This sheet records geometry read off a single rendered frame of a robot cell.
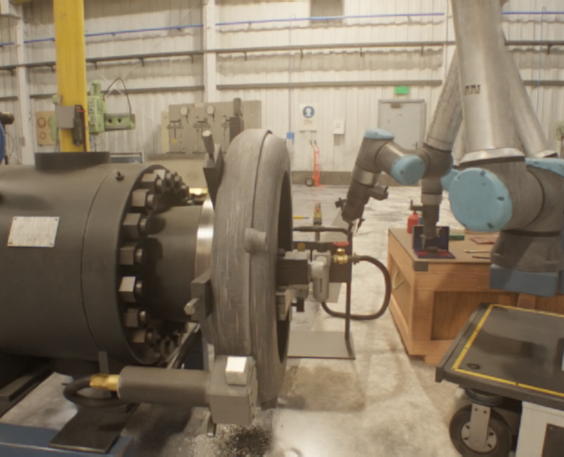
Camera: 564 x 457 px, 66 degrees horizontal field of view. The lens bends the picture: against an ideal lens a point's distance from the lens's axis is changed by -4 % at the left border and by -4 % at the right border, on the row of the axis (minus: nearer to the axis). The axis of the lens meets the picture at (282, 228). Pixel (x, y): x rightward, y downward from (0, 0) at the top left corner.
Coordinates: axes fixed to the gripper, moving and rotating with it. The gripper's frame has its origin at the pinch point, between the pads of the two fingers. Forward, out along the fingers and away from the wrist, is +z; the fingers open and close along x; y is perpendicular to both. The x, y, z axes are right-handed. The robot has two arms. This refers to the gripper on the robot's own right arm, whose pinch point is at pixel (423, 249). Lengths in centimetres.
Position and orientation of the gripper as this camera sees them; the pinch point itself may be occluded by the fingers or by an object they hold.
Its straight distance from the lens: 205.2
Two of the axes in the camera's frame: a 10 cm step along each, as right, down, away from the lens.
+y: 10.0, 0.2, -0.9
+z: 0.0, 9.8, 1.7
